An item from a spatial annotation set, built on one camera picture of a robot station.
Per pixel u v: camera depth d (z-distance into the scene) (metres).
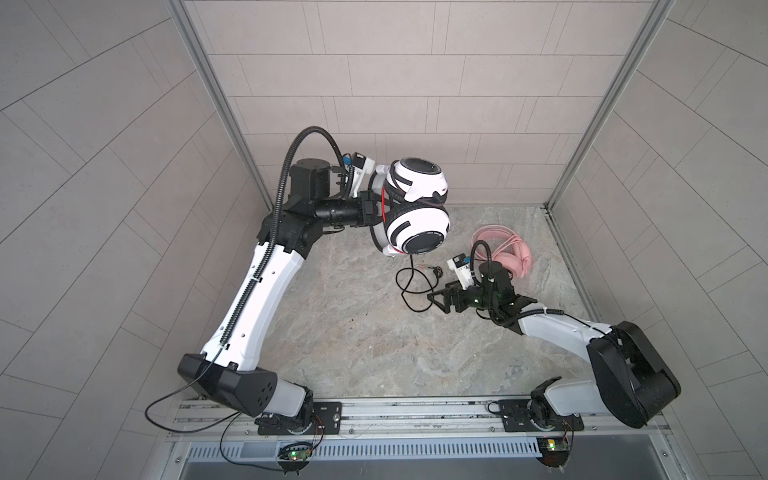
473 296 0.74
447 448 0.68
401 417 0.72
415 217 0.41
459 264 0.76
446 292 0.74
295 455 0.65
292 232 0.45
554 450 0.68
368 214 0.53
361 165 0.57
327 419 0.71
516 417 0.71
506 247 0.96
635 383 0.42
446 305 0.74
